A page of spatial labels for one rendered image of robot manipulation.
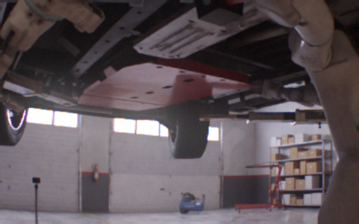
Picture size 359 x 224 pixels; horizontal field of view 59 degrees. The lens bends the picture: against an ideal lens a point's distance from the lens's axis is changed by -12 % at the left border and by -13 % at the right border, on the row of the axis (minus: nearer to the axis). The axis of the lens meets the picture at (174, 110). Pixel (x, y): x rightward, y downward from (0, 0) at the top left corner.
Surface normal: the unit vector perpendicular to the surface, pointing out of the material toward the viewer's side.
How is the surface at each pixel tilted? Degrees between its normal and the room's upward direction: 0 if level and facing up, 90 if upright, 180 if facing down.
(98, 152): 90
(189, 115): 102
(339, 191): 89
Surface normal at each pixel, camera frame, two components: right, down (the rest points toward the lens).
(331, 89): -0.49, 0.02
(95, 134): 0.54, -0.15
